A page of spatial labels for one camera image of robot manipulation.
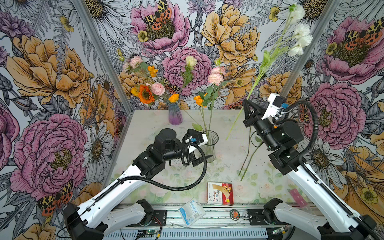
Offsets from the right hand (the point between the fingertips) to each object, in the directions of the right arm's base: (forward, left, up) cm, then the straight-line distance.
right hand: (241, 105), depth 59 cm
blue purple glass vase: (+32, +32, -37) cm, 59 cm away
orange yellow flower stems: (+46, +9, -49) cm, 68 cm away
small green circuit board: (-35, +40, -46) cm, 70 cm away
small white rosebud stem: (0, -16, -46) cm, 49 cm away
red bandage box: (-20, +6, -43) cm, 48 cm away
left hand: (-9, +14, -15) cm, 23 cm away
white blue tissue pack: (-28, +21, -46) cm, 58 cm away
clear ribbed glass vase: (-2, +11, -28) cm, 30 cm away
